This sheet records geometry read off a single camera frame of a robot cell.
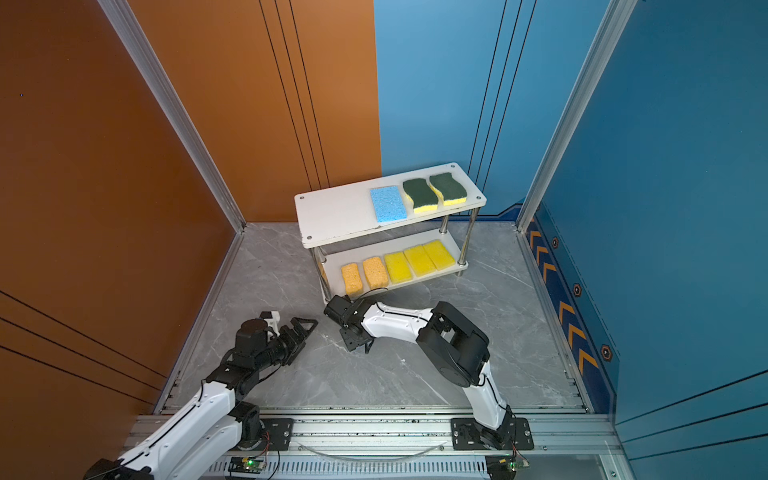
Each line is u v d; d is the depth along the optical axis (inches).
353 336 25.5
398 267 38.8
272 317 31.5
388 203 29.9
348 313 27.8
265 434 28.6
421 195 30.4
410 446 28.6
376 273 37.0
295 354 32.0
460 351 19.6
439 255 40.1
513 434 27.5
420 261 39.1
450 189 31.1
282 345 28.9
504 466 27.5
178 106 34.1
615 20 27.6
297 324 30.2
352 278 36.6
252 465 27.7
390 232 29.7
